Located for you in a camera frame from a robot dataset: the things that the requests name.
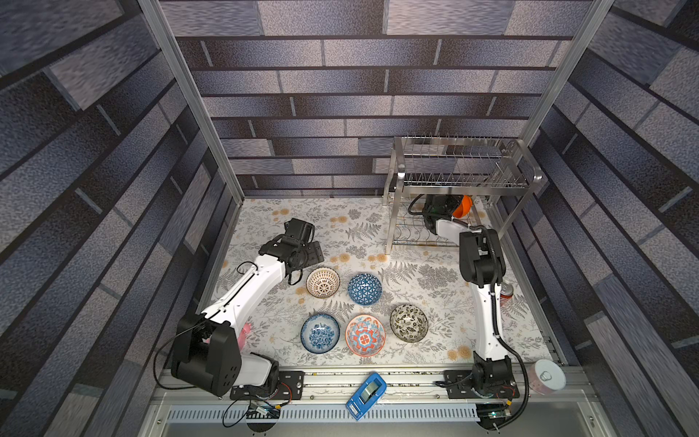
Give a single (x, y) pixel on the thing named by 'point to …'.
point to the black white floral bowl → (409, 323)
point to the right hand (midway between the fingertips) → (464, 194)
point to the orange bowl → (464, 208)
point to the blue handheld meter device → (367, 397)
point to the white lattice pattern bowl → (323, 282)
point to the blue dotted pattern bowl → (364, 289)
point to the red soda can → (506, 290)
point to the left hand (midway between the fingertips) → (311, 254)
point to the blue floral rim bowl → (319, 333)
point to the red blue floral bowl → (365, 335)
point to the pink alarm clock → (242, 339)
